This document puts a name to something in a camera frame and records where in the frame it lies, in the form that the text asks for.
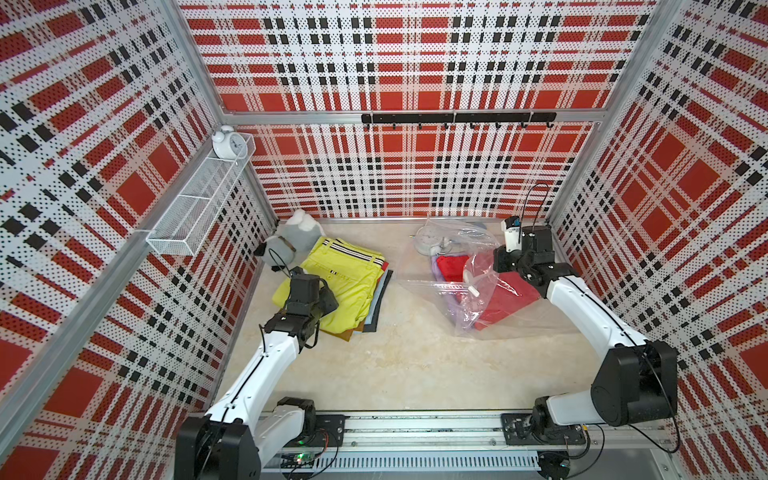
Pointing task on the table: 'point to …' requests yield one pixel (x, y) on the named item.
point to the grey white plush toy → (299, 233)
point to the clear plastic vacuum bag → (532, 321)
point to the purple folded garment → (460, 312)
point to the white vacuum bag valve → (474, 291)
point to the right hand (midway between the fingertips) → (499, 250)
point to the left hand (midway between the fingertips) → (332, 295)
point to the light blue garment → (375, 299)
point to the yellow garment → (349, 271)
